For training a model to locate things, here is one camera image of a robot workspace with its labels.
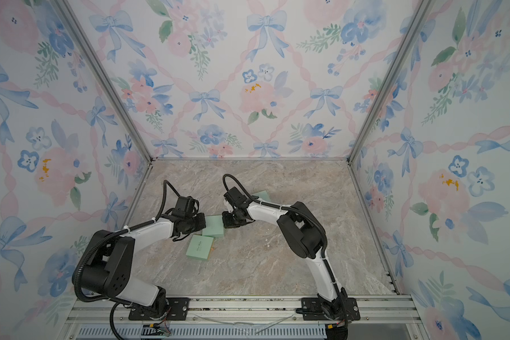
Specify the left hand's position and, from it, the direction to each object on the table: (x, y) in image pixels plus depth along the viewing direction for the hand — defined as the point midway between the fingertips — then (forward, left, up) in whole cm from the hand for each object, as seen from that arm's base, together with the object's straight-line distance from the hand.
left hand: (206, 221), depth 94 cm
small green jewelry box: (-12, 0, +1) cm, 13 cm away
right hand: (-1, -8, -1) cm, 8 cm away
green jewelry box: (-3, -4, +1) cm, 5 cm away
